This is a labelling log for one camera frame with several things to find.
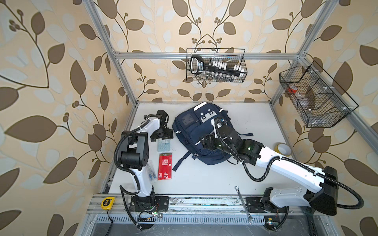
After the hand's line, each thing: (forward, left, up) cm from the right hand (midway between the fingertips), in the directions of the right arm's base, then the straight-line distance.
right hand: (204, 137), depth 73 cm
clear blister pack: (-9, +31, -23) cm, 40 cm away
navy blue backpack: (+21, +8, -16) cm, 27 cm away
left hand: (+13, +26, -18) cm, 35 cm away
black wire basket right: (+14, -60, +10) cm, 62 cm away
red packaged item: (-5, +24, -23) cm, 33 cm away
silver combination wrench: (-32, -20, -23) cm, 44 cm away
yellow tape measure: (-24, +51, -21) cm, 60 cm away
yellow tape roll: (+4, -52, -23) cm, 57 cm away
